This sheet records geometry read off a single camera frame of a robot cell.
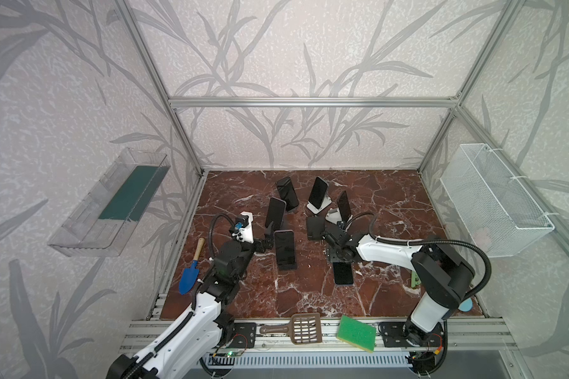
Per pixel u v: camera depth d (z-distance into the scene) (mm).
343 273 866
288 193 990
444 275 461
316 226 941
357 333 725
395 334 736
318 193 995
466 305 783
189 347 547
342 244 698
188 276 865
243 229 650
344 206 954
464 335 753
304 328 754
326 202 1058
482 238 734
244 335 722
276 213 919
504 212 617
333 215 1017
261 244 692
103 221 652
